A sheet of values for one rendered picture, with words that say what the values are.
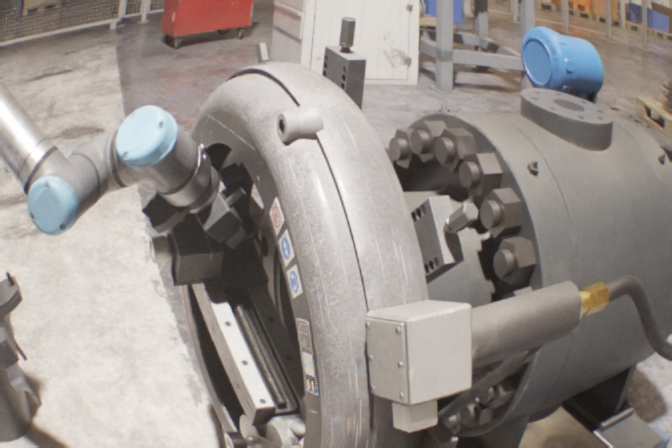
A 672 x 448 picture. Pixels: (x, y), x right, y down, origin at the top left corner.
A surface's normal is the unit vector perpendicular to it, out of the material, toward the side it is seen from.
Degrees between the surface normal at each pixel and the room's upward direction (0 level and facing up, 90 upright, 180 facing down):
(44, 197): 93
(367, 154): 33
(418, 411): 68
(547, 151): 20
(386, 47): 90
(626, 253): 63
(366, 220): 44
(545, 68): 90
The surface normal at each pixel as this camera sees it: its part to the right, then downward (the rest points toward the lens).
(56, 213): -0.16, 0.41
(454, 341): 0.41, -0.01
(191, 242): 0.23, -0.68
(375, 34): 0.32, 0.38
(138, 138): -0.26, -0.39
